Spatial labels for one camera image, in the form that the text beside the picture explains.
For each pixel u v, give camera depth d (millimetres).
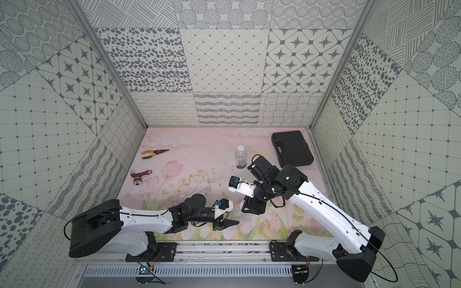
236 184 568
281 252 742
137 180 929
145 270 712
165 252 741
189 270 702
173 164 1037
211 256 741
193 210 606
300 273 720
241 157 929
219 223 662
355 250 374
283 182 442
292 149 1043
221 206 625
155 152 1069
